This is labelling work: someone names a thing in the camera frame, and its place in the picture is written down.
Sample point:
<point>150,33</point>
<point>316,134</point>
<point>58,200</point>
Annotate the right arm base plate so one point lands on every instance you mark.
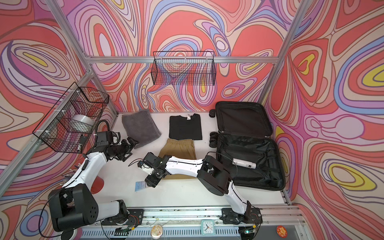
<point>253,216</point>

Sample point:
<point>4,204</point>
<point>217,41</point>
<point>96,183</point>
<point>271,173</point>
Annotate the blue white tube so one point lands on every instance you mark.
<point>140,186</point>

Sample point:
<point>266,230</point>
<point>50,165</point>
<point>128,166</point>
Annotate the small black device in basket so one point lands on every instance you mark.
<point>82,141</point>

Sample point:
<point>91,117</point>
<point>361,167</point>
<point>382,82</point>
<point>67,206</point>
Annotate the black t-shirt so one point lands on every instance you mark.
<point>185,128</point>

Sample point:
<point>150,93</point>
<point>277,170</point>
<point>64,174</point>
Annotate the round beige badge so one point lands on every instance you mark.
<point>157,232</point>

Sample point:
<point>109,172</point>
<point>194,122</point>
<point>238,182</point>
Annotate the round orange sticker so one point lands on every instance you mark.
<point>282,232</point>

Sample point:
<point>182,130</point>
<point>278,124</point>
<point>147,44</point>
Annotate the black round speaker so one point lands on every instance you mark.
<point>71,235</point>

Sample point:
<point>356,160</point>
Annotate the grey towel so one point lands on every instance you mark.
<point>141,127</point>

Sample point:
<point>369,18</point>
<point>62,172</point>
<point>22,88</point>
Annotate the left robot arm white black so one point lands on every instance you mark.
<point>74,206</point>

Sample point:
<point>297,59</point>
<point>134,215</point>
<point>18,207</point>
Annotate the black suitcase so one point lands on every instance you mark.
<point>244,132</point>

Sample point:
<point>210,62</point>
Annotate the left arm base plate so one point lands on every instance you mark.
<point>133,218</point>

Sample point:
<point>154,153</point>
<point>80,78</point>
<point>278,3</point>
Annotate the white bottle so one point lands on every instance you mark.
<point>244,164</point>

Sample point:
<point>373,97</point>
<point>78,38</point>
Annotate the black wire basket left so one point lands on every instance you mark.
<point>55,132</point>

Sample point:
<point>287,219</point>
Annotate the black wire basket back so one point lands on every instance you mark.
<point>184,68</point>

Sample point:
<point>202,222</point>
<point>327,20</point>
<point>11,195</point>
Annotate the small teal clock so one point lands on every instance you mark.
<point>207,227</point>

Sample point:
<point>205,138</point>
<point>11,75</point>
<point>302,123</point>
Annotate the khaki shorts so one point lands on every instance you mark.
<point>183,149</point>

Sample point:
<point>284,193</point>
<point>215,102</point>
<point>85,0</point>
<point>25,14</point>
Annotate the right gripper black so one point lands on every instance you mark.
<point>149,179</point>

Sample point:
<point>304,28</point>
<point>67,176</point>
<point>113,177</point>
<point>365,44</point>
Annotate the black wire basket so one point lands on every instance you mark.
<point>184,68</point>
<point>55,132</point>

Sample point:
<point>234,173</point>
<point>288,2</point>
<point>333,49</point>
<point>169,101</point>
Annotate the red pen cup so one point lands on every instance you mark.
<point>97,184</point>

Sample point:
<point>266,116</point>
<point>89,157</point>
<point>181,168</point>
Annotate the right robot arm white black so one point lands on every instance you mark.
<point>213,175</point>

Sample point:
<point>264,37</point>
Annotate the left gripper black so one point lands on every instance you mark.
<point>127,147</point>

